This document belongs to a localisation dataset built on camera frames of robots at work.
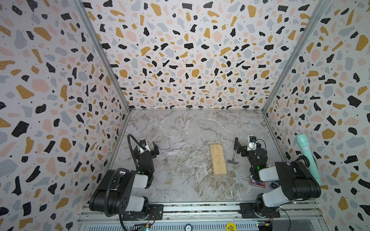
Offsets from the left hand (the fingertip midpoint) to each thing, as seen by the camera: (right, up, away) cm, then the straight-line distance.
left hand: (148, 144), depth 88 cm
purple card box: (+67, -22, -6) cm, 70 cm away
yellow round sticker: (+46, -38, -17) cm, 62 cm away
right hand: (+63, +1, +4) cm, 63 cm away
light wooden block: (+43, -12, 0) cm, 45 cm away
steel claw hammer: (+57, -4, +12) cm, 58 cm away
